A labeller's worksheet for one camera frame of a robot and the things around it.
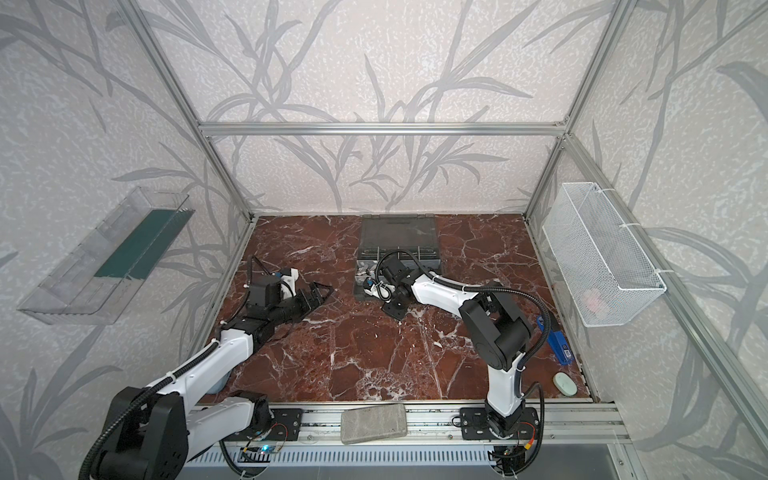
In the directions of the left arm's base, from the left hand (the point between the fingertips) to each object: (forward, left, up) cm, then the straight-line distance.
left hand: (328, 287), depth 85 cm
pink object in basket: (-9, -69, +8) cm, 70 cm away
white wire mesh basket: (-8, -64, +23) cm, 68 cm away
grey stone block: (-33, -12, -8) cm, 36 cm away
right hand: (+2, -18, -10) cm, 21 cm away
